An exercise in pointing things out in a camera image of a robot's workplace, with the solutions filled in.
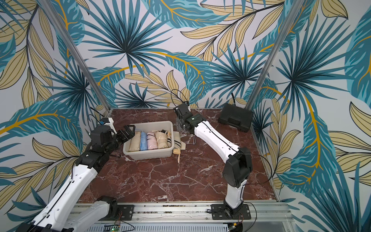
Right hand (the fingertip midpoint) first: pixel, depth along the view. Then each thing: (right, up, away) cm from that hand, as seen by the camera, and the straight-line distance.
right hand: (187, 121), depth 85 cm
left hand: (-30, -6, -9) cm, 32 cm away
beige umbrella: (-16, -11, +5) cm, 20 cm away
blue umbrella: (-27, -13, +5) cm, 31 cm away
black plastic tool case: (+36, +3, +23) cm, 43 cm away
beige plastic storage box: (-12, -18, -3) cm, 22 cm away
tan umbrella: (-32, -13, +4) cm, 35 cm away
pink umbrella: (-23, -13, +7) cm, 27 cm away
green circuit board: (-36, -54, -13) cm, 66 cm away
